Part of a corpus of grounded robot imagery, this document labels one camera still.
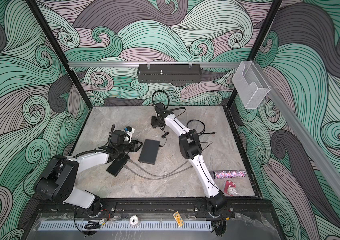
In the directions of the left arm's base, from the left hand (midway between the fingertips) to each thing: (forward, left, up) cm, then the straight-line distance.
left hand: (141, 142), depth 91 cm
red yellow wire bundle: (-39, +12, -5) cm, 41 cm away
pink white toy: (-25, -49, 0) cm, 55 cm away
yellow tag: (-38, -22, -5) cm, 45 cm away
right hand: (+20, -7, -5) cm, 22 cm away
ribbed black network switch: (-14, +14, -6) cm, 21 cm away
